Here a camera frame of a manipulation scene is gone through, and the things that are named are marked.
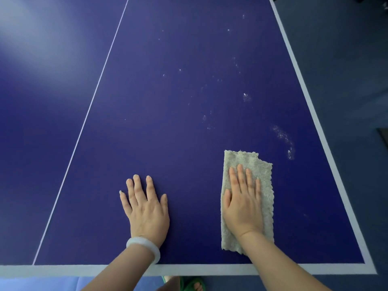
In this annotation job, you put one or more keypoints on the person's right hand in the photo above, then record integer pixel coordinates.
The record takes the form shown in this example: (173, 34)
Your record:
(242, 212)

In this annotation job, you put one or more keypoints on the person's left hand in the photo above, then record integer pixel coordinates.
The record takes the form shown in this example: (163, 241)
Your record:
(148, 215)

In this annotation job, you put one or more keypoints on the grey cleaning cloth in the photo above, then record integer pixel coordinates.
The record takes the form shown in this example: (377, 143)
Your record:
(248, 159)

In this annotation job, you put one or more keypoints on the person's right forearm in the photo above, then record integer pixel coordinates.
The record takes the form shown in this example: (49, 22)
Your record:
(279, 263)

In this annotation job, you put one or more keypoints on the person's left leg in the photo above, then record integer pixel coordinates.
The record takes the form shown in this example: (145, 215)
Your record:
(168, 284)

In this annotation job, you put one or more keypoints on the person's right foot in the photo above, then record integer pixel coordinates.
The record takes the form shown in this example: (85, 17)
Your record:
(198, 286)

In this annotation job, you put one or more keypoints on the white jade bangle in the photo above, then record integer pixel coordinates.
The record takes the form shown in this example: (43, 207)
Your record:
(142, 240)

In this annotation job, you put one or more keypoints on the green right slipper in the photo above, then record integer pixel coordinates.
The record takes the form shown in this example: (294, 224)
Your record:
(186, 284)

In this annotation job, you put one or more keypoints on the black floor mat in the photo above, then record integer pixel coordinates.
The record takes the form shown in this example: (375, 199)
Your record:
(383, 136)

